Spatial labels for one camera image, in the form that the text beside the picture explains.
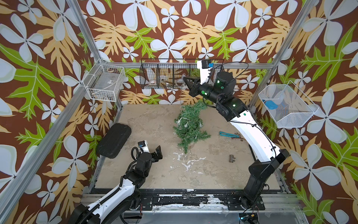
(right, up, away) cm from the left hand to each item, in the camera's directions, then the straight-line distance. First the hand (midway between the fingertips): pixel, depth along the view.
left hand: (154, 146), depth 85 cm
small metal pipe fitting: (+50, -9, +3) cm, 50 cm away
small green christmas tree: (+20, +14, -16) cm, 29 cm away
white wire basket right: (+81, +23, -3) cm, 84 cm away
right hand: (+17, +35, -24) cm, 46 cm away
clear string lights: (+15, +15, -17) cm, 28 cm away
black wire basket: (+8, +50, +13) cm, 52 cm away
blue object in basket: (+73, +26, +1) cm, 78 cm away
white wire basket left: (-31, +39, 0) cm, 50 cm away
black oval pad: (-29, +3, +7) cm, 29 cm away
